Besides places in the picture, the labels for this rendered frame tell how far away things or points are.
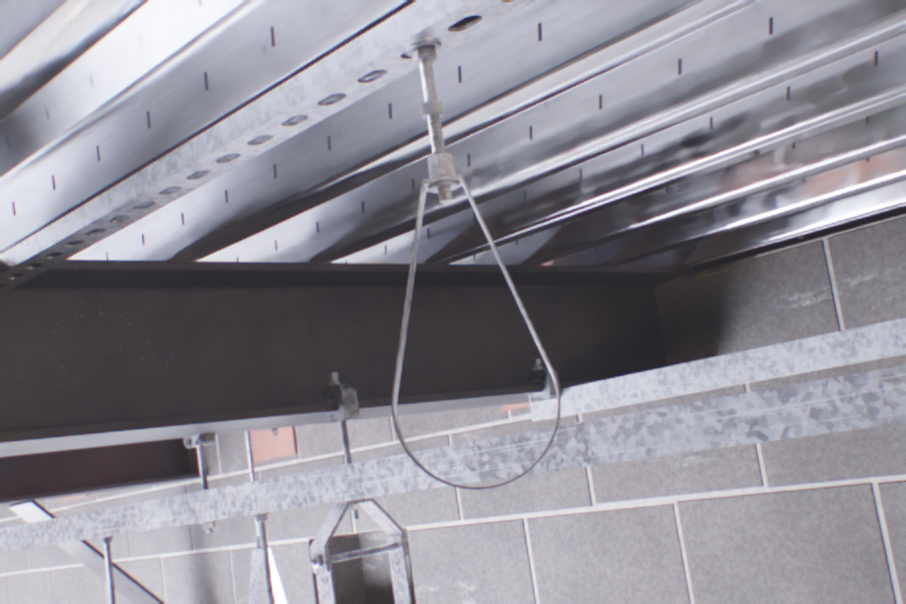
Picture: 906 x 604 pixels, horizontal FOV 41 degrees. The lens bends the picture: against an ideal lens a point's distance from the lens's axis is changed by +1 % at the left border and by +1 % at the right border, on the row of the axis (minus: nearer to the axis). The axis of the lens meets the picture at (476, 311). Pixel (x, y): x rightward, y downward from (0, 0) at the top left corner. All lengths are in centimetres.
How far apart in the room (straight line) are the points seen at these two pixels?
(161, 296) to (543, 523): 117
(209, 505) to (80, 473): 189
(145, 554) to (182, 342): 241
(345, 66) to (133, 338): 78
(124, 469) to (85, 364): 205
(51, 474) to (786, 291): 215
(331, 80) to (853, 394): 45
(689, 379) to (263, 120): 92
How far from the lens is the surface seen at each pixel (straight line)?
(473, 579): 271
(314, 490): 145
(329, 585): 157
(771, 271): 213
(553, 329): 205
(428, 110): 81
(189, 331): 162
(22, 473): 347
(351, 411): 160
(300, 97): 91
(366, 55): 85
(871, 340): 156
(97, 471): 355
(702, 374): 170
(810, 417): 97
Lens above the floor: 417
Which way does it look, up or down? 8 degrees up
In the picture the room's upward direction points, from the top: 9 degrees counter-clockwise
